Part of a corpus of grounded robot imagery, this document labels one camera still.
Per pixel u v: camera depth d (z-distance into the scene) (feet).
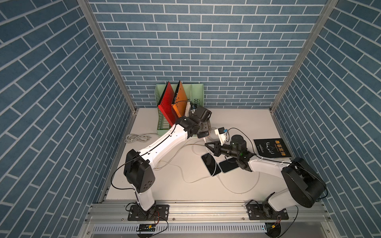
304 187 1.44
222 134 2.46
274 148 3.17
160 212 2.40
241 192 2.64
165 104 2.83
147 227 2.36
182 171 2.89
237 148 2.22
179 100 2.88
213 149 2.55
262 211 2.19
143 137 3.18
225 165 2.93
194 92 3.39
